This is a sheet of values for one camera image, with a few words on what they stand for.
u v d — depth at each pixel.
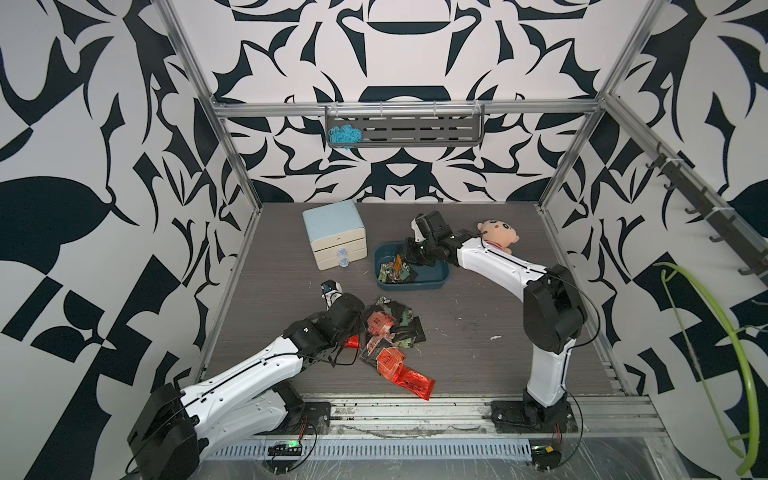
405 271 0.99
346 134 0.91
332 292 0.72
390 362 0.82
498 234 1.02
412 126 0.94
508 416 0.74
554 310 0.50
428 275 0.96
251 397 0.48
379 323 0.87
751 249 0.53
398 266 0.92
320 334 0.60
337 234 0.93
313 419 0.74
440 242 0.71
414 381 0.80
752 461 0.50
